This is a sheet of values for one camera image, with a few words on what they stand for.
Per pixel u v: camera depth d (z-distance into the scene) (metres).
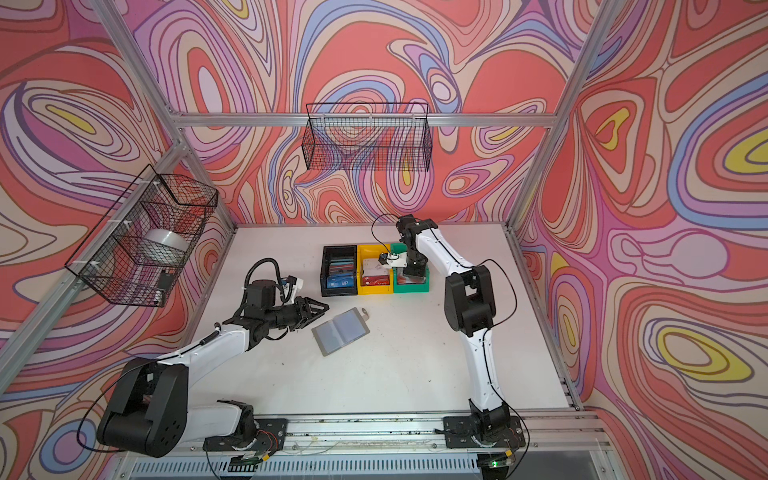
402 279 0.97
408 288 0.98
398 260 0.88
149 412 0.42
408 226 0.76
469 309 0.59
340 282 1.00
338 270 1.04
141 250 0.72
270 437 0.72
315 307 0.82
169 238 0.73
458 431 0.73
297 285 0.82
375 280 1.02
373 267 1.05
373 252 0.91
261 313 0.69
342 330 0.91
